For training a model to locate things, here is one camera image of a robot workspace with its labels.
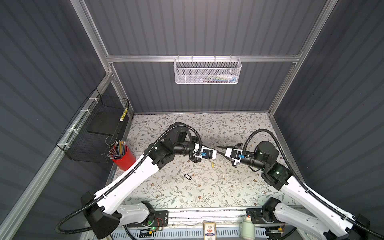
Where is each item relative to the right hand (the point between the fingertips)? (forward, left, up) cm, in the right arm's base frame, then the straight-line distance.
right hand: (220, 147), depth 64 cm
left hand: (+1, +3, +1) cm, 4 cm away
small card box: (-27, +5, -29) cm, 40 cm away
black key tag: (-1, +17, -30) cm, 34 cm away
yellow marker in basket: (+23, +51, -1) cm, 56 cm away
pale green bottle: (-27, -11, -24) cm, 38 cm away
